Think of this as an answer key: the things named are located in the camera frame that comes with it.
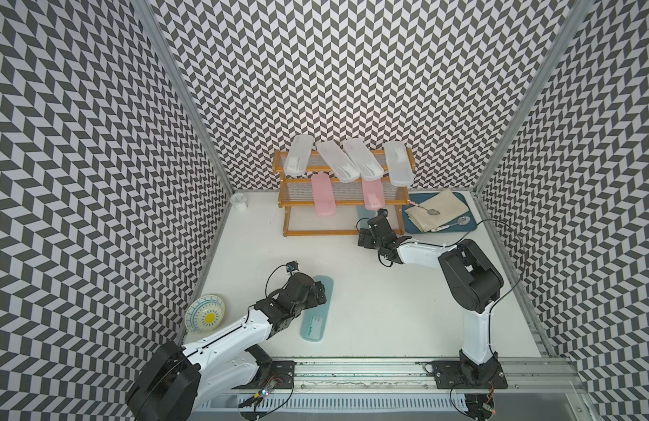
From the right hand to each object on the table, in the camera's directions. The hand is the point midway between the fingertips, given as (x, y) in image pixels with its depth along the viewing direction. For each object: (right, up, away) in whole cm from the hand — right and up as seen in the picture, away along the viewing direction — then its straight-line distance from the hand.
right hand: (370, 237), depth 101 cm
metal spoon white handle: (+37, +6, +2) cm, 37 cm away
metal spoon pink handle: (+27, +10, +9) cm, 30 cm away
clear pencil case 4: (+8, +24, -16) cm, 30 cm away
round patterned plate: (-55, -23, -18) cm, 63 cm away
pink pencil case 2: (0, +16, -6) cm, 17 cm away
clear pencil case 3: (-4, +27, -14) cm, 31 cm away
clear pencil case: (-27, +29, -12) cm, 41 cm away
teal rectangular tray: (+21, +15, +15) cm, 30 cm away
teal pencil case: (-20, -24, -19) cm, 37 cm away
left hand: (-21, -17, -15) cm, 31 cm away
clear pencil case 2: (-11, +24, -16) cm, 31 cm away
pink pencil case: (-18, +16, -7) cm, 25 cm away
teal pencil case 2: (-2, +8, +7) cm, 11 cm away
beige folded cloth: (+34, +14, +10) cm, 38 cm away
